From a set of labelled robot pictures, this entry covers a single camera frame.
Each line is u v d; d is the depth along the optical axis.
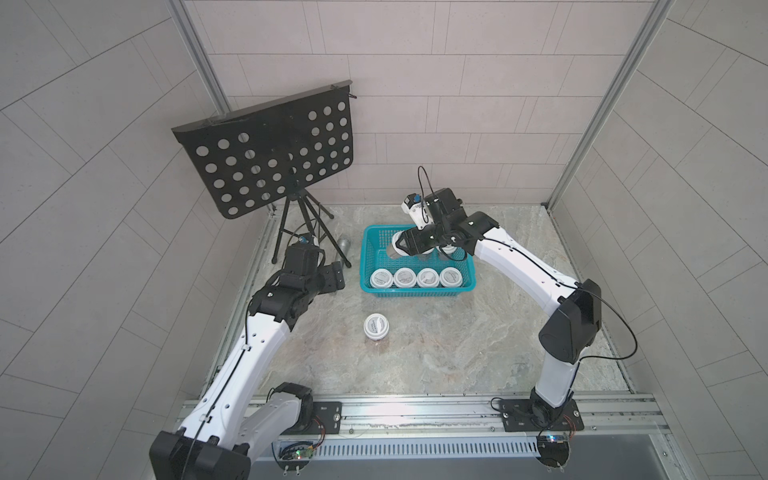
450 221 0.61
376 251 1.02
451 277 0.89
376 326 0.80
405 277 0.89
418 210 0.71
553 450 0.68
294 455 0.65
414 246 0.69
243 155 0.65
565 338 0.50
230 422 0.38
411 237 0.69
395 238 0.77
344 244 1.02
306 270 0.56
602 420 0.71
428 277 0.89
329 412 0.72
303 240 0.64
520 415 0.71
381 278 0.89
